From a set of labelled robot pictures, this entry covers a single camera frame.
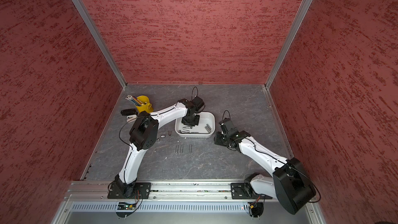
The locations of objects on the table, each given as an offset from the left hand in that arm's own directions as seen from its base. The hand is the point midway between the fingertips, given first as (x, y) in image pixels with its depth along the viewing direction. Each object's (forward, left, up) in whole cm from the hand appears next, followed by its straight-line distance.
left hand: (192, 125), depth 96 cm
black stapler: (+9, +43, +1) cm, 44 cm away
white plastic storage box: (-2, -9, 0) cm, 9 cm away
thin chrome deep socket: (-15, +8, -1) cm, 17 cm away
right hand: (-12, -15, +3) cm, 19 cm away
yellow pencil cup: (+10, +30, +6) cm, 32 cm away
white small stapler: (+5, +41, 0) cm, 41 cm away
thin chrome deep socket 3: (-14, 0, -2) cm, 14 cm away
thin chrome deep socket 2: (-14, +5, -1) cm, 15 cm away
